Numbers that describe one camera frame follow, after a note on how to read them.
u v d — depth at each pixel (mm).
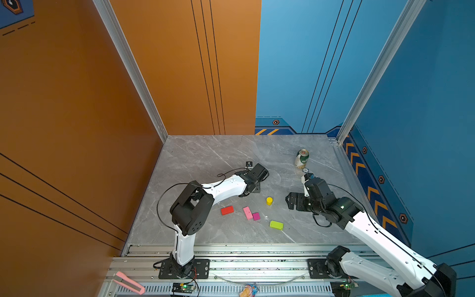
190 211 504
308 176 696
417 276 389
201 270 731
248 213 870
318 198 586
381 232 458
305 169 1052
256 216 874
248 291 660
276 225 835
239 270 755
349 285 696
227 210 899
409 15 711
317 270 724
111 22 725
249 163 841
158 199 936
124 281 710
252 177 720
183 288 707
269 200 908
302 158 994
